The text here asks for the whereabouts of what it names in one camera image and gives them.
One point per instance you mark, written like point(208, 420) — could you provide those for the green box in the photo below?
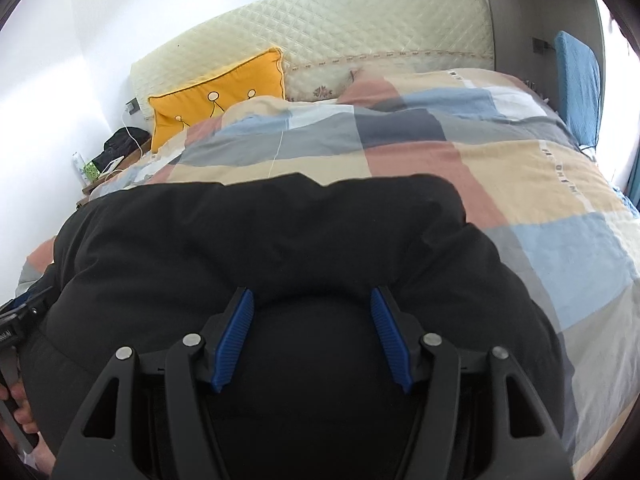
point(92, 172)

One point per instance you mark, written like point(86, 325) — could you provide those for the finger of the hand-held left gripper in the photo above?
point(40, 300)
point(17, 302)

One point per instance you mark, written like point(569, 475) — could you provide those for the dark wall socket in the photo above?
point(133, 106)

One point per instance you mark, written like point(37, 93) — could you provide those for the patchwork checked quilt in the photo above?
point(550, 185)

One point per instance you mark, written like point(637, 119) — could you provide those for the white tablet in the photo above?
point(112, 166)

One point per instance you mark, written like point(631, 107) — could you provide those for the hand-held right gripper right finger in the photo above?
point(392, 340)

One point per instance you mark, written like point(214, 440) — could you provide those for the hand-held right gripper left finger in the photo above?
point(232, 340)

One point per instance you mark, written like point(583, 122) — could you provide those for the yellow printed pillow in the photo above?
point(240, 80)

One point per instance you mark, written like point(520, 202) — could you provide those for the blue curtain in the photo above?
point(635, 180)

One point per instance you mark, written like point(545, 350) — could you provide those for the blue crumpled cloth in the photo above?
point(627, 200)

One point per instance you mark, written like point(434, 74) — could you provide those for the wooden nightstand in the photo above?
point(87, 191)

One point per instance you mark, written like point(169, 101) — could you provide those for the cream floral pillow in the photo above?
point(310, 82)

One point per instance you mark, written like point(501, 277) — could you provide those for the person's left hand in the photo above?
point(25, 410)

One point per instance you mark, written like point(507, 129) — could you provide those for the cream quilted headboard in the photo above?
point(350, 20)

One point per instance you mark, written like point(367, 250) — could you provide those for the blue towel on chair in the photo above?
point(580, 90)

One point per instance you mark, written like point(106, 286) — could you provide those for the black puffer jacket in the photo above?
point(300, 240)

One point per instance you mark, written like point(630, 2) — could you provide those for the black bag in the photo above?
point(125, 142)

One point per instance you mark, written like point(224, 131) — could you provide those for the white bottle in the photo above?
point(78, 170)

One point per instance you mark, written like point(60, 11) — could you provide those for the grey wardrobe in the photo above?
point(515, 10)

